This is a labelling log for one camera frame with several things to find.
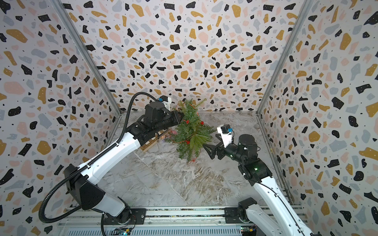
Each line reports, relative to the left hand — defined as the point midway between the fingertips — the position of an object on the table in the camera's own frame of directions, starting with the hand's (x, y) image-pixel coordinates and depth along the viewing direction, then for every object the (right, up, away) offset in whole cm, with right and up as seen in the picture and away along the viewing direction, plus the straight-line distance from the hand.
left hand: (186, 113), depth 72 cm
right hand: (+12, -13, -4) cm, 18 cm away
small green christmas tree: (+2, -10, +1) cm, 11 cm away
